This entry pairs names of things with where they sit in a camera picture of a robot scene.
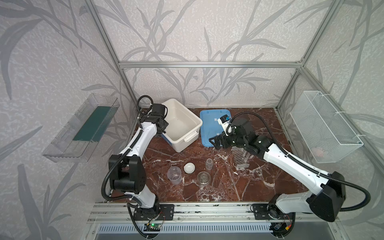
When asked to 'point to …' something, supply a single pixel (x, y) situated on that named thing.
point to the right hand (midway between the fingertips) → (216, 132)
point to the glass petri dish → (203, 178)
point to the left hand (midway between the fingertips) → (163, 121)
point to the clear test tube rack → (240, 157)
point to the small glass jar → (209, 164)
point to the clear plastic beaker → (174, 174)
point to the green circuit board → (152, 227)
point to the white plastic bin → (183, 125)
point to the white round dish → (189, 168)
